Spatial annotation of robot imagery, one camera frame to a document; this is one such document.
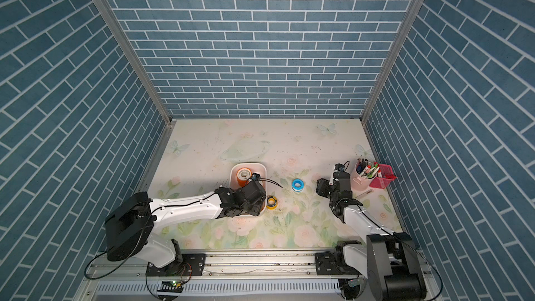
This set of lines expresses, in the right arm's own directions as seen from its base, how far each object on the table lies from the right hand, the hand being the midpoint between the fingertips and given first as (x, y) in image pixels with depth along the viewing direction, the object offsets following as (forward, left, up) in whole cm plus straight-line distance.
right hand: (324, 182), depth 91 cm
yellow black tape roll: (-11, +23, -1) cm, 25 cm away
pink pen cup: (-1, -13, +4) cm, 14 cm away
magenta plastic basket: (+9, -31, -3) cm, 32 cm away
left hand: (-13, +26, 0) cm, 29 cm away
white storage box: (+4, +30, +1) cm, 30 cm away
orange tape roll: (+1, +37, +1) cm, 37 cm away
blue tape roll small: (0, +12, -3) cm, 12 cm away
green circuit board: (-42, +55, -7) cm, 69 cm away
